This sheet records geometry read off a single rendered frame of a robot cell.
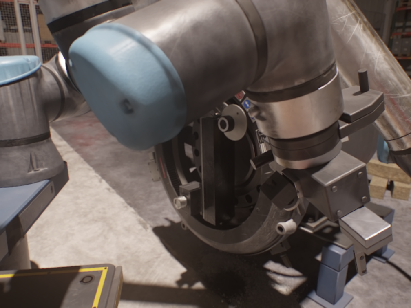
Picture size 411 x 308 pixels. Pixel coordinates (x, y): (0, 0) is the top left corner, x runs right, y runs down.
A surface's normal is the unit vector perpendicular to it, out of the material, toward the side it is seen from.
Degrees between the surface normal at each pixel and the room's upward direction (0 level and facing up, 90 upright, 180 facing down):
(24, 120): 90
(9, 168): 70
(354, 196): 97
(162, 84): 89
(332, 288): 90
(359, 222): 25
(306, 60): 99
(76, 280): 0
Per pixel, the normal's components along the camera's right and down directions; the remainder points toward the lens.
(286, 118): -0.33, 0.59
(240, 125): -0.75, 0.19
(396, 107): -0.32, 0.32
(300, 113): -0.11, 0.54
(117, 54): 0.13, -0.32
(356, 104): -0.36, -0.80
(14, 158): 0.42, -0.08
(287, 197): 0.29, 0.39
